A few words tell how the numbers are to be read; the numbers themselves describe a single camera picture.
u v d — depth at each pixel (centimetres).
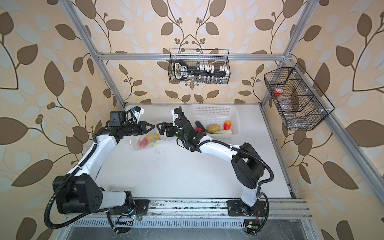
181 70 83
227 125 103
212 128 100
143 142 94
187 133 63
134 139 96
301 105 73
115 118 63
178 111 64
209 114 119
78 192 41
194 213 74
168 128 71
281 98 82
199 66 81
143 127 71
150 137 96
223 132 99
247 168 46
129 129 69
